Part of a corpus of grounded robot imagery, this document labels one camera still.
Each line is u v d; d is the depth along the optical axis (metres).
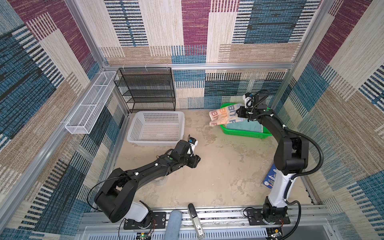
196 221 0.70
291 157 0.52
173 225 0.69
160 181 0.82
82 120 0.71
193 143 0.77
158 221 0.73
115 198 0.42
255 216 0.73
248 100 0.86
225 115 0.99
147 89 1.09
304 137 0.49
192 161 0.77
